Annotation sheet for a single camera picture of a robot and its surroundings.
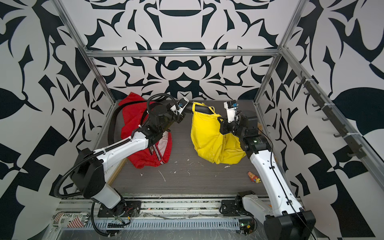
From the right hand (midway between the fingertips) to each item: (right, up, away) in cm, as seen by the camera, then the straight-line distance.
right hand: (220, 115), depth 74 cm
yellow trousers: (-6, -12, +2) cm, 14 cm away
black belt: (-65, -10, +20) cm, 69 cm away
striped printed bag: (-70, -48, -4) cm, 84 cm away
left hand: (-20, +9, +4) cm, 22 cm away
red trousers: (-58, +6, +42) cm, 72 cm away
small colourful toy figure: (+19, -34, +8) cm, 40 cm away
